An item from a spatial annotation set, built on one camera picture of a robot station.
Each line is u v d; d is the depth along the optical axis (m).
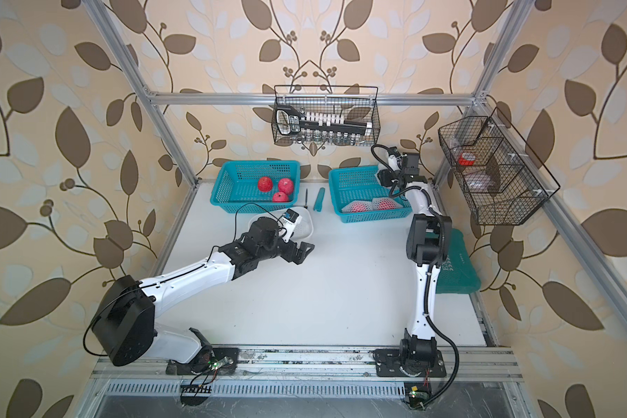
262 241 0.65
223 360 0.74
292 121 0.84
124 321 0.42
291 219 0.72
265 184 1.14
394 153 0.94
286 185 1.12
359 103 0.91
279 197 1.08
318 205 1.12
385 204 1.02
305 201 1.15
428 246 0.65
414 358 0.65
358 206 1.02
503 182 0.74
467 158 0.81
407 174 0.85
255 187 1.19
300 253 0.75
